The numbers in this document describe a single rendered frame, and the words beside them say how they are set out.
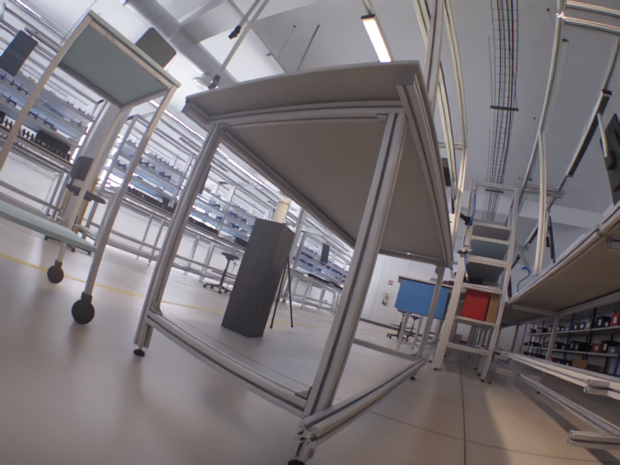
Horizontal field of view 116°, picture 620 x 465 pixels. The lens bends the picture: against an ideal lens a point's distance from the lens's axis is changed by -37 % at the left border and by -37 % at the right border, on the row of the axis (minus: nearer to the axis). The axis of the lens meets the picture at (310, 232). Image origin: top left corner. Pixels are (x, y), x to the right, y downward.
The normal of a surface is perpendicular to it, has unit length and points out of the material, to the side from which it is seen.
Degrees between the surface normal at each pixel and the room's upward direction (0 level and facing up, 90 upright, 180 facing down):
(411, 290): 90
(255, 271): 90
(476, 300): 90
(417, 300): 90
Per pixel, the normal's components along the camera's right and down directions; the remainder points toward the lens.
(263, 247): -0.28, -0.28
